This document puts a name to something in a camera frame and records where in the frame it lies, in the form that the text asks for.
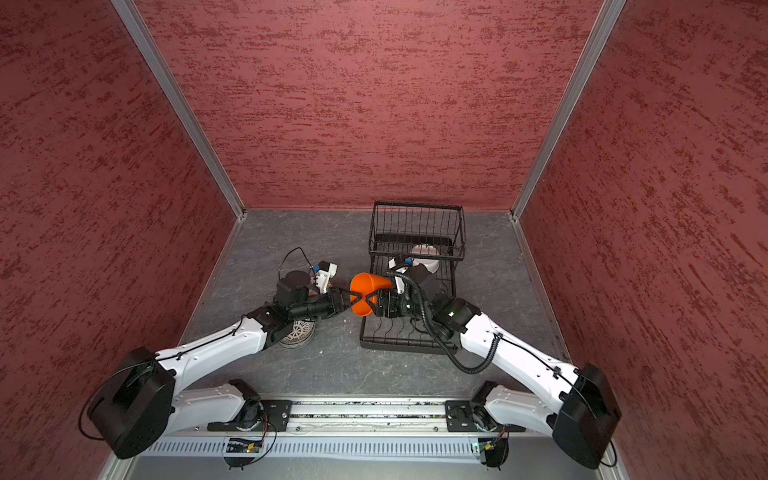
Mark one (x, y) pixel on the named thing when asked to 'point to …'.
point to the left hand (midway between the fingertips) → (361, 303)
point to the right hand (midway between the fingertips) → (375, 305)
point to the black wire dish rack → (396, 228)
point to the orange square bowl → (365, 285)
